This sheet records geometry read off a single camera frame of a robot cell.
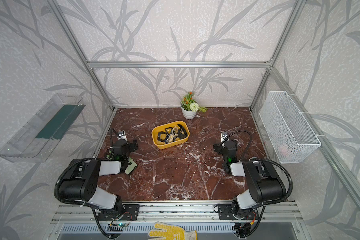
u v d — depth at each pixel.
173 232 0.68
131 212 0.73
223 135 0.81
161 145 0.94
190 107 1.02
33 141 0.63
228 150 0.70
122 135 0.81
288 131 0.63
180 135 0.99
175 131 1.04
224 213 0.74
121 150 0.72
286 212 0.75
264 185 0.46
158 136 1.00
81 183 0.45
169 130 1.04
